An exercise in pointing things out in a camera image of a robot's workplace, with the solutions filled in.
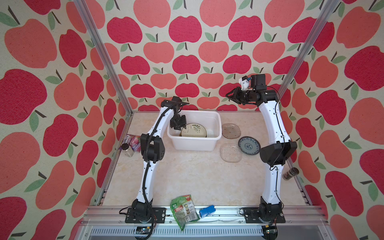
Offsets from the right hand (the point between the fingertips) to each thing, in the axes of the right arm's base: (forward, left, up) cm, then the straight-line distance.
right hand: (228, 97), depth 84 cm
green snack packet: (-53, +20, -31) cm, 65 cm away
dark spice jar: (-31, -37, -24) cm, 54 cm away
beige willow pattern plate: (-3, +20, -28) cm, 34 cm away
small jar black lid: (-26, +58, -24) cm, 68 cm away
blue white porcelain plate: (-9, -20, -33) cm, 40 cm away
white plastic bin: (+1, +7, -21) cm, 23 cm away
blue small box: (-53, +9, -31) cm, 62 cm away
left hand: (-8, +24, -21) cm, 33 cm away
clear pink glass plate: (-16, -6, -33) cm, 37 cm away
